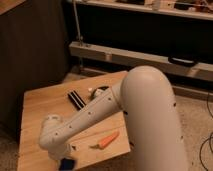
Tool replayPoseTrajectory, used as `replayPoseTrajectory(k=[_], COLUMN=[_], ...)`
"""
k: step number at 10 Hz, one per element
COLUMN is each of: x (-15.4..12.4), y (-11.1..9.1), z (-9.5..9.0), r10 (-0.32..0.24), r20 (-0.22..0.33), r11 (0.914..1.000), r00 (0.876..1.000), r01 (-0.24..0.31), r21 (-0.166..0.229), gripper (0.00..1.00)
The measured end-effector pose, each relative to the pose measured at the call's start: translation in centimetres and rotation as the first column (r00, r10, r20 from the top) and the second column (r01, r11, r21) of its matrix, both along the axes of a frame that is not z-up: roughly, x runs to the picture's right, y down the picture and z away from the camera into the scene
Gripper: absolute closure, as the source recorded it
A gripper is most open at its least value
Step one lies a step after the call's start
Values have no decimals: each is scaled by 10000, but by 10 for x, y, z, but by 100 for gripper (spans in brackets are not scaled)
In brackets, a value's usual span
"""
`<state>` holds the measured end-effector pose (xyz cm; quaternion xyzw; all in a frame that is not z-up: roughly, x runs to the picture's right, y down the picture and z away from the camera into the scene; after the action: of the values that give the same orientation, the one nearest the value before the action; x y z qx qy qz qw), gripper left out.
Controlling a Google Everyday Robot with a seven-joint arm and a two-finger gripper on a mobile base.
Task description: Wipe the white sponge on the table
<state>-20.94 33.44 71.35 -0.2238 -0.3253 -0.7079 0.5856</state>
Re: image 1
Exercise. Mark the orange toy carrot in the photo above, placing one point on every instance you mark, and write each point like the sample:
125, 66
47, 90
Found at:
104, 142

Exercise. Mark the wooden shelf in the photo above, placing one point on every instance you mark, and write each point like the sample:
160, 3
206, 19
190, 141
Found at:
144, 8

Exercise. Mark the metal pole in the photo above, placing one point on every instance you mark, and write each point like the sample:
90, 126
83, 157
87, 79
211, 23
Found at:
79, 36

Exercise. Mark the black case handle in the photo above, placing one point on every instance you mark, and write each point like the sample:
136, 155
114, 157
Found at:
182, 62

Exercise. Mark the black striped block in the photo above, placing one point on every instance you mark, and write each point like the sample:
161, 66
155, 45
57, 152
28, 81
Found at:
76, 100

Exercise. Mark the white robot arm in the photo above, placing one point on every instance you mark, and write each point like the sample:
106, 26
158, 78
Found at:
153, 125

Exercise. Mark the long white case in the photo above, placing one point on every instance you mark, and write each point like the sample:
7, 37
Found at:
131, 58

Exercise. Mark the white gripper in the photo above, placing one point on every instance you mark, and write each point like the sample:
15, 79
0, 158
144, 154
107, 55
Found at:
60, 152

